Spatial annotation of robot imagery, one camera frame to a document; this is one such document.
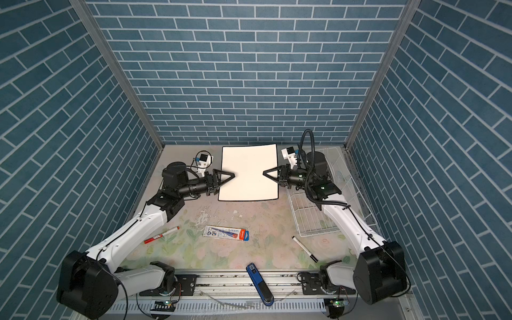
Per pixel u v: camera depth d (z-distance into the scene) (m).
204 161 0.71
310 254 0.81
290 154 0.71
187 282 0.74
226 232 0.86
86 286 0.40
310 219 0.89
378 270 0.40
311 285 0.73
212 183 0.64
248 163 0.73
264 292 0.71
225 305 0.71
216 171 0.66
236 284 0.75
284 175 0.64
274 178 0.68
